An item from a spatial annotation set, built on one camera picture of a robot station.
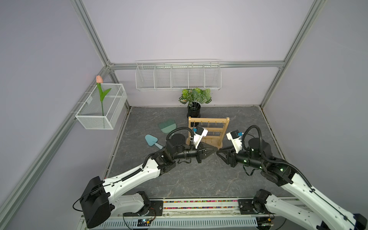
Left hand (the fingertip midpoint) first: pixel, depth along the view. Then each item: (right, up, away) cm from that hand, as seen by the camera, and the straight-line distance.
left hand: (217, 151), depth 63 cm
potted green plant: (-9, +29, +31) cm, 43 cm away
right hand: (+1, 0, +4) cm, 4 cm away
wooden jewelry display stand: (+4, +9, +23) cm, 25 cm away
